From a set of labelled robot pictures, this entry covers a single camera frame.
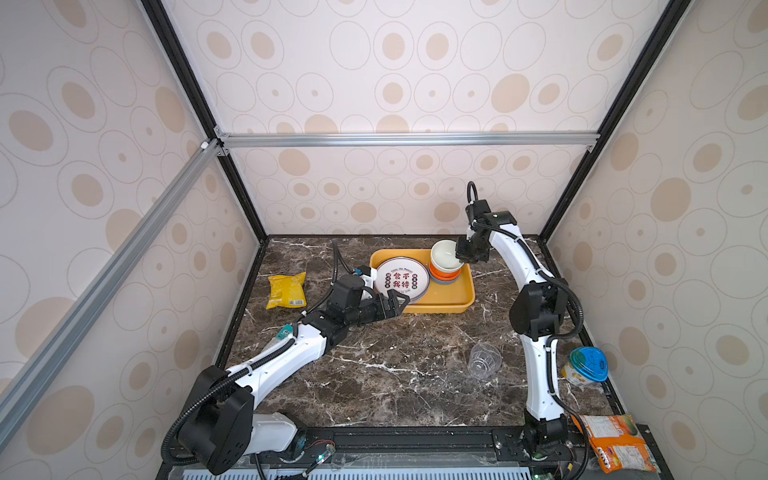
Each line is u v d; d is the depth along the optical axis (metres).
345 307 0.62
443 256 0.99
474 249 0.84
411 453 0.73
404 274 1.06
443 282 1.03
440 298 1.01
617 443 0.72
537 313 0.60
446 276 1.02
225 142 0.90
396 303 0.71
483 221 0.73
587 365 0.77
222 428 0.40
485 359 0.92
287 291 1.00
